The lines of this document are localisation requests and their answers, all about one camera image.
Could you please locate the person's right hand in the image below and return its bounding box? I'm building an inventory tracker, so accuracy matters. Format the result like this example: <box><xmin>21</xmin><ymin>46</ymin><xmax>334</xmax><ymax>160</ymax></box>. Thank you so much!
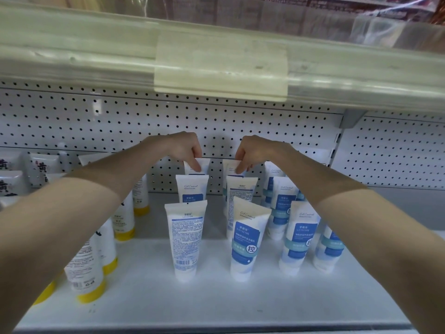
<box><xmin>235</xmin><ymin>135</ymin><xmax>299</xmax><ymax>174</ymax></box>

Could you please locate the person's left forearm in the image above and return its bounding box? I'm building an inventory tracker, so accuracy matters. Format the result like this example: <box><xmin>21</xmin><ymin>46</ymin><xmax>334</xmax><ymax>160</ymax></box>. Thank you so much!
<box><xmin>0</xmin><ymin>135</ymin><xmax>174</xmax><ymax>334</ymax></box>

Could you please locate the person's right forearm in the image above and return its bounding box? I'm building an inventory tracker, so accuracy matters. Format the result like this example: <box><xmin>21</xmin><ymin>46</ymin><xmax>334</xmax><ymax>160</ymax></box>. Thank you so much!
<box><xmin>288</xmin><ymin>149</ymin><xmax>445</xmax><ymax>334</ymax></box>

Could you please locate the group of blue-labelled white tubes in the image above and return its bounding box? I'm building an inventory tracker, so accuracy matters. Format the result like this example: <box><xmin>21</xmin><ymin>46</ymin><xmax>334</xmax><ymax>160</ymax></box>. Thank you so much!
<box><xmin>164</xmin><ymin>160</ymin><xmax>345</xmax><ymax>283</ymax></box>

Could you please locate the person's left hand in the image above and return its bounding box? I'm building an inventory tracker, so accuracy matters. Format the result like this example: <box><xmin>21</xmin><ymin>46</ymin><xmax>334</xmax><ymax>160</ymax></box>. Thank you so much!
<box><xmin>162</xmin><ymin>131</ymin><xmax>204</xmax><ymax>173</ymax></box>

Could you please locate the row of yellow cap tubes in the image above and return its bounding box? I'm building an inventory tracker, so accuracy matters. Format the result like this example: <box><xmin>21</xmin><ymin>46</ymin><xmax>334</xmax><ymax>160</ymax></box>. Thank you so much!
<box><xmin>0</xmin><ymin>151</ymin><xmax>151</xmax><ymax>305</ymax></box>

